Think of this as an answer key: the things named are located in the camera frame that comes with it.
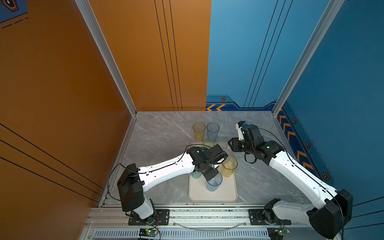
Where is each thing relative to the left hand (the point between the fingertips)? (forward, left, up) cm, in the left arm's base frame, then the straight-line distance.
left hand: (211, 170), depth 76 cm
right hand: (+13, -10, +7) cm, 17 cm away
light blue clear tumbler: (+31, -3, -5) cm, 31 cm away
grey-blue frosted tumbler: (-8, 0, 0) cm, 8 cm away
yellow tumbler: (+7, -11, -8) cm, 16 cm away
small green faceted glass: (+21, 0, -7) cm, 22 cm away
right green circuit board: (-25, -31, -14) cm, 42 cm away
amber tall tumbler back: (+28, +7, 0) cm, 28 cm away
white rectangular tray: (-7, -9, -14) cm, 18 cm away
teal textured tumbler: (+1, +8, -8) cm, 12 cm away
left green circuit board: (-26, +31, -14) cm, 42 cm away
